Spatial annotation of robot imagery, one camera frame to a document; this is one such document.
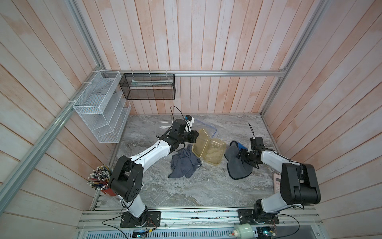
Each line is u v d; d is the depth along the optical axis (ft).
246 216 2.41
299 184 1.50
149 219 2.38
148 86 3.41
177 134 2.20
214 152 3.23
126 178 1.49
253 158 2.34
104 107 2.36
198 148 3.21
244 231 2.09
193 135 2.46
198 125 3.75
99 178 2.26
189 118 2.51
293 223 2.40
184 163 2.90
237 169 2.93
